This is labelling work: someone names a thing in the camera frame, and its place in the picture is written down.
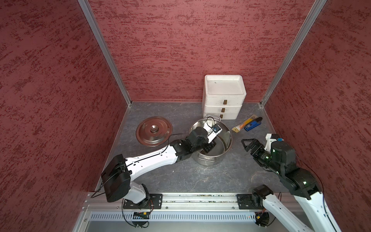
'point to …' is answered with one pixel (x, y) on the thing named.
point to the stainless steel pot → (223, 142)
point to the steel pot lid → (154, 131)
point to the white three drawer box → (223, 95)
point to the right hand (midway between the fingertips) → (243, 148)
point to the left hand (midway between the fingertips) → (213, 138)
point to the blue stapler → (254, 123)
